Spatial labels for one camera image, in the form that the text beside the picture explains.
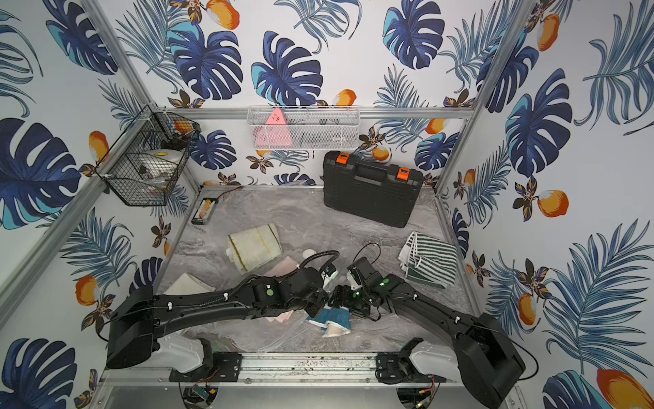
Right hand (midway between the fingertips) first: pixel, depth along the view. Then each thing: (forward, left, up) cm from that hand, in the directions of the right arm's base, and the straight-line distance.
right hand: (337, 305), depth 81 cm
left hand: (+1, +3, +7) cm, 8 cm away
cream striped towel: (+23, +32, -2) cm, 39 cm away
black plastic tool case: (+35, -14, +16) cm, 41 cm away
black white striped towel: (+18, -34, -1) cm, 38 cm away
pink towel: (+16, +19, -3) cm, 25 cm away
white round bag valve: (+21, +11, -3) cm, 24 cm away
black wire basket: (+35, +65, +27) cm, 78 cm away
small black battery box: (+41, +57, -2) cm, 70 cm away
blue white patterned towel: (-5, +1, +1) cm, 5 cm away
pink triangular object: (+50, +22, +31) cm, 63 cm away
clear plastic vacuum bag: (-8, +16, -1) cm, 18 cm away
